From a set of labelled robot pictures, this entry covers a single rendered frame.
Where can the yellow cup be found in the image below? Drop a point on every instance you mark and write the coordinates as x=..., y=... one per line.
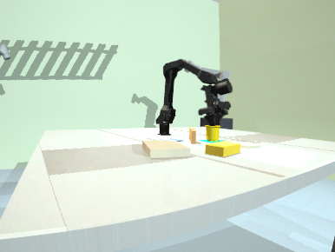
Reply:
x=213, y=133

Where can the yellow flat block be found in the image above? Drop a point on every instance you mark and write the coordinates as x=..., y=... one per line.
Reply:
x=222, y=149

